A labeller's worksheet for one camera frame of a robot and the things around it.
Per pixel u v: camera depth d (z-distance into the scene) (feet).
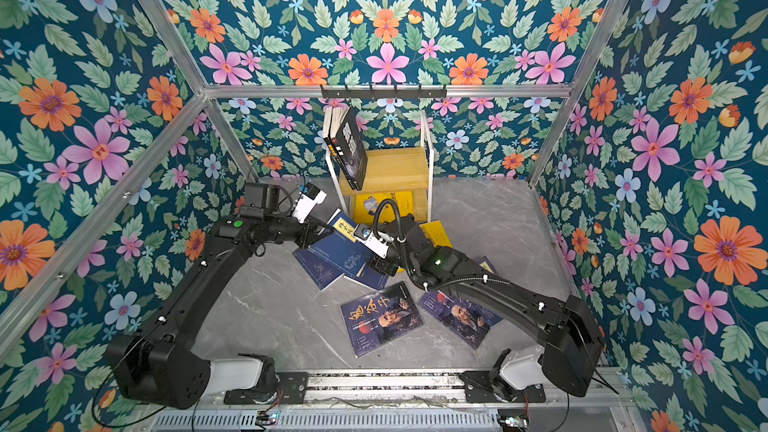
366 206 3.43
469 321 2.74
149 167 2.46
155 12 2.46
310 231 2.16
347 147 2.70
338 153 2.56
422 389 2.46
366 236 2.06
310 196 2.19
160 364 1.29
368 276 3.04
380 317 2.76
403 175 3.17
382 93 3.06
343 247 2.51
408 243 1.80
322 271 3.06
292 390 2.41
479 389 2.36
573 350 1.30
